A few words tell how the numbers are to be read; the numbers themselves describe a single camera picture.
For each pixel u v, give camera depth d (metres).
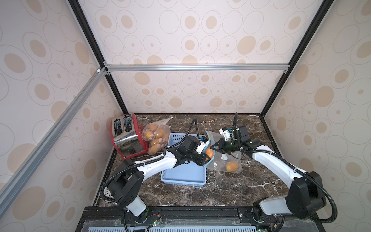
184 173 0.88
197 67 0.94
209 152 0.80
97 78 0.81
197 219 0.73
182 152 0.65
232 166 0.86
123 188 0.44
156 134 0.90
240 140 0.64
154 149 0.87
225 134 0.78
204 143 0.74
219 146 0.72
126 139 0.85
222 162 0.82
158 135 0.97
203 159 0.72
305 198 0.42
